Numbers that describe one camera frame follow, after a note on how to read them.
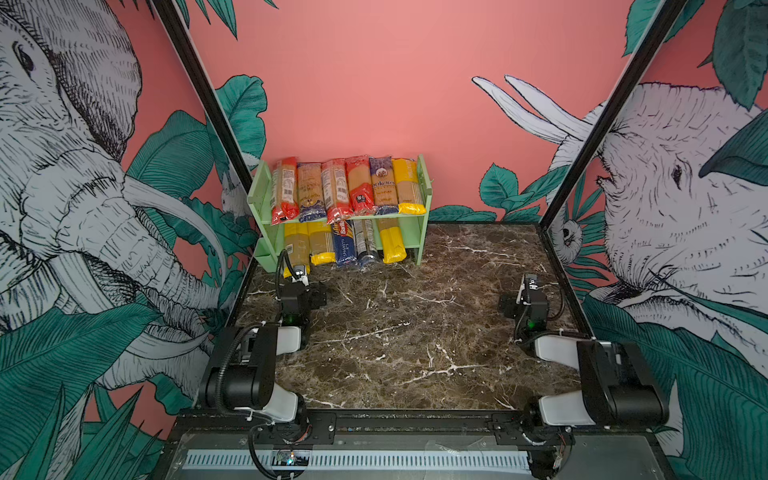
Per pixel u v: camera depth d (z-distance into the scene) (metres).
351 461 0.70
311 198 0.84
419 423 0.76
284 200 0.84
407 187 0.89
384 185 0.89
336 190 0.86
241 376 0.44
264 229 0.86
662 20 0.70
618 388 0.44
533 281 0.80
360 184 0.88
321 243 0.93
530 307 0.71
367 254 0.90
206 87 0.83
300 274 0.80
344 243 0.93
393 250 0.92
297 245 0.93
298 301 0.71
